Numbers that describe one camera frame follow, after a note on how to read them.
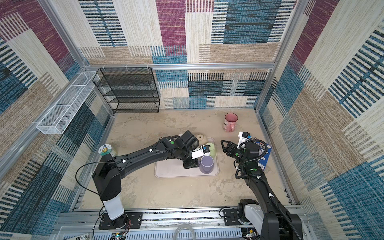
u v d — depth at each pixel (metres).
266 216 0.41
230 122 0.99
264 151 0.64
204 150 0.70
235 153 0.73
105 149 0.89
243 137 0.74
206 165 0.82
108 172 0.49
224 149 0.76
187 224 0.73
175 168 0.91
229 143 0.74
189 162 0.72
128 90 1.11
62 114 0.74
